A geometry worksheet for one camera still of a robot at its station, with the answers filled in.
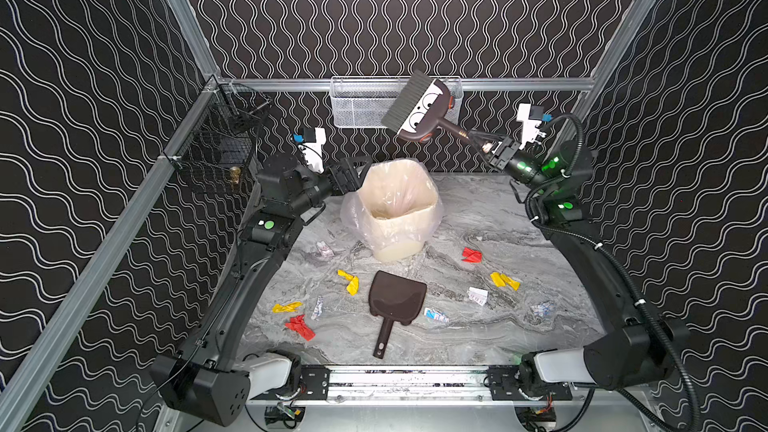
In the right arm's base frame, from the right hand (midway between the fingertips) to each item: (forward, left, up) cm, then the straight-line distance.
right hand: (466, 135), depth 62 cm
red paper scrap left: (-24, +43, -45) cm, 67 cm away
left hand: (-3, +21, -3) cm, 22 cm away
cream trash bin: (+9, +15, -31) cm, 35 cm away
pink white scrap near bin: (-1, +39, -44) cm, 59 cm away
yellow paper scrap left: (-20, +46, -45) cm, 67 cm away
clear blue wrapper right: (-18, -27, -47) cm, 58 cm away
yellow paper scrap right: (-9, -17, -47) cm, 51 cm away
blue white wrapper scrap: (-21, +4, -46) cm, 50 cm away
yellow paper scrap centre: (-13, +28, -45) cm, 54 cm away
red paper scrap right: (-1, -9, -46) cm, 47 cm away
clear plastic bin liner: (-3, +26, -24) cm, 36 cm away
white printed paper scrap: (-15, -9, -47) cm, 50 cm away
